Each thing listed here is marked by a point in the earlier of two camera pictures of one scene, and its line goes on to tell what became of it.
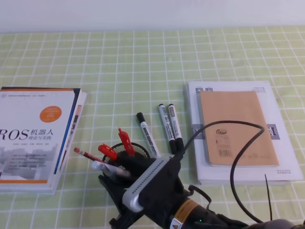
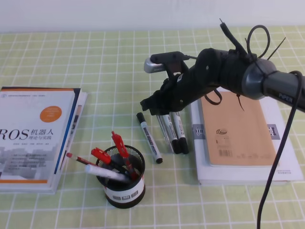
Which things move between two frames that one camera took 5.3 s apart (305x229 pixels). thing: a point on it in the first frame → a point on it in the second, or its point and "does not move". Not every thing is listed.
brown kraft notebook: (223, 141) does not move
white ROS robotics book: (35, 124) does not move
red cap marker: (107, 150) → (104, 156)
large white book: (289, 169) does not move
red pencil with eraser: (77, 150) → (80, 160)
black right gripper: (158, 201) → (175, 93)
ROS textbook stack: (51, 189) does not move
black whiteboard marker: (141, 118) does not move
